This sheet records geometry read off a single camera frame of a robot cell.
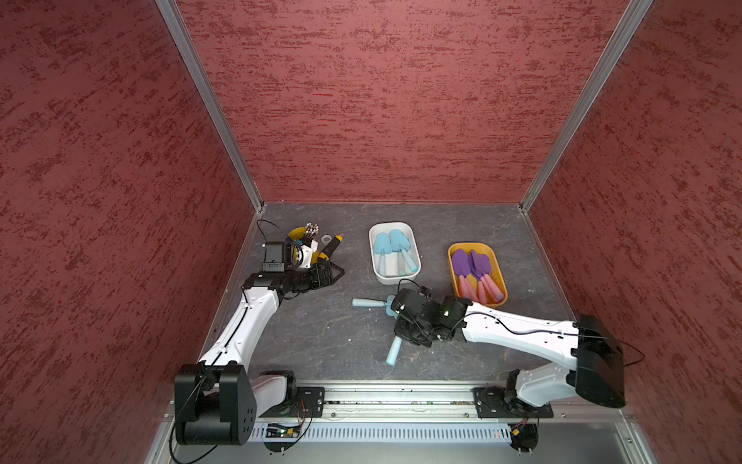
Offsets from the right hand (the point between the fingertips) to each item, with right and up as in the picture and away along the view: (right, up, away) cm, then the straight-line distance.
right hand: (397, 338), depth 77 cm
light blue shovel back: (+3, +18, +23) cm, 29 cm away
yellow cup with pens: (-32, +29, +18) cm, 46 cm away
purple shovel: (+24, +17, +21) cm, 36 cm away
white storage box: (+1, +21, +27) cm, 35 cm away
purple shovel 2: (+30, +16, +21) cm, 40 cm away
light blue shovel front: (-4, +24, +30) cm, 38 cm away
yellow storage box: (+34, +15, +18) cm, 42 cm away
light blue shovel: (+3, +25, +30) cm, 39 cm away
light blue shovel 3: (-1, -2, -3) cm, 4 cm away
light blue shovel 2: (-8, +6, +15) cm, 18 cm away
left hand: (-19, +15, +5) cm, 24 cm away
